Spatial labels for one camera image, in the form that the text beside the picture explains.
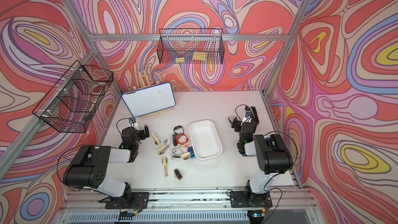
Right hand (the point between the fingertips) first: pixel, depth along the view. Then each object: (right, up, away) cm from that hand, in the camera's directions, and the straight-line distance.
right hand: (244, 121), depth 96 cm
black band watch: (-43, -4, 0) cm, 43 cm away
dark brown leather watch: (-43, -11, -5) cm, 44 cm away
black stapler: (+9, +4, +6) cm, 11 cm away
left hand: (-65, -3, -2) cm, 65 cm away
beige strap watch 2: (-49, -16, -9) cm, 53 cm away
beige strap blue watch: (-36, -19, -10) cm, 42 cm away
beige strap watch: (-53, -12, -5) cm, 54 cm away
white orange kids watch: (-36, -14, -5) cm, 39 cm away
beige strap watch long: (-47, -20, -12) cm, 53 cm away
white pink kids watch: (-41, -17, -7) cm, 45 cm away
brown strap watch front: (-39, -25, -19) cm, 50 cm away
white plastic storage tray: (-24, -10, -3) cm, 26 cm away
